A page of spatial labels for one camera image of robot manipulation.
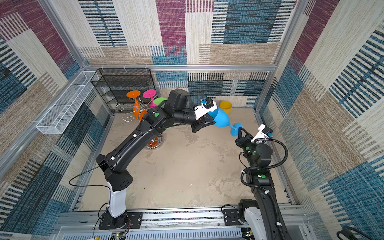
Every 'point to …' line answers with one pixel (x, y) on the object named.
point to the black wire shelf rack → (113, 85)
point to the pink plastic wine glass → (149, 94)
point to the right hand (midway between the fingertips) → (237, 129)
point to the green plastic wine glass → (158, 101)
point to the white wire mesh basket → (54, 122)
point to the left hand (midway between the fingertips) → (215, 118)
